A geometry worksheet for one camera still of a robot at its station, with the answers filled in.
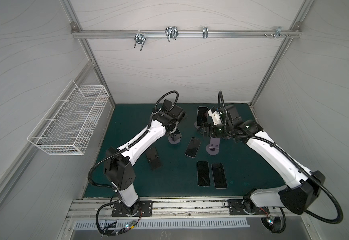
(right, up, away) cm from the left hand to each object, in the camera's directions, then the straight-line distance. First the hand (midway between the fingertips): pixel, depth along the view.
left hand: (167, 124), depth 83 cm
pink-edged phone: (+16, -15, +13) cm, 26 cm away
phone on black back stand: (-2, +14, +27) cm, 31 cm away
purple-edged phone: (+29, -29, +1) cm, 42 cm away
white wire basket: (-46, +1, -14) cm, 48 cm away
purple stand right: (+28, -15, +8) cm, 32 cm away
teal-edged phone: (+20, -28, 0) cm, 34 cm away
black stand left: (-9, -19, +3) cm, 21 cm away
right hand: (+20, -1, -8) cm, 22 cm away
